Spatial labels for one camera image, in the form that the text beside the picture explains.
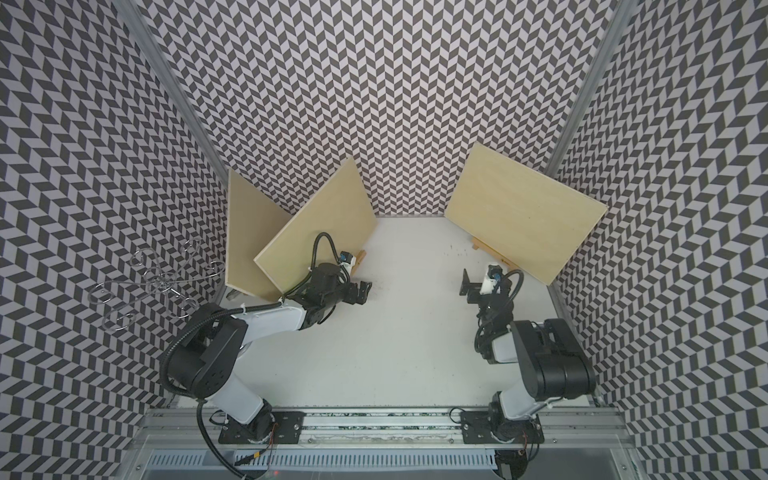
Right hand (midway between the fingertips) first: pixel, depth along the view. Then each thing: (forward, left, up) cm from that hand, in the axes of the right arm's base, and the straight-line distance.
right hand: (481, 273), depth 90 cm
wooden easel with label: (+19, -4, -8) cm, 21 cm away
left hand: (0, +38, -4) cm, 38 cm away
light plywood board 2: (+7, +42, +16) cm, 46 cm away
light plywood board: (+13, -16, +9) cm, 23 cm away
